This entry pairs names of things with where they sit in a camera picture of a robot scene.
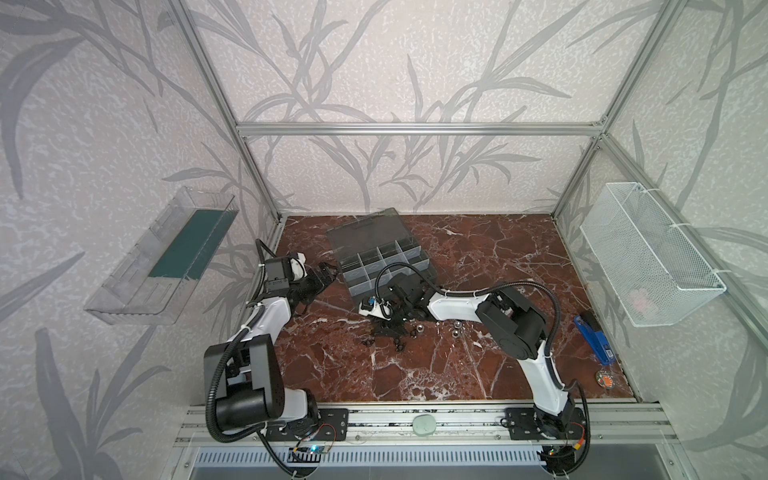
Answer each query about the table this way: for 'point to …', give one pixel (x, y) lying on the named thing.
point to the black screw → (399, 347)
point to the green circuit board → (306, 454)
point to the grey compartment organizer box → (364, 245)
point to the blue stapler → (593, 333)
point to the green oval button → (424, 424)
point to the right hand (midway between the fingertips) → (373, 316)
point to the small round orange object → (605, 379)
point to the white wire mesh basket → (654, 275)
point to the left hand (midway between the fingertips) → (334, 266)
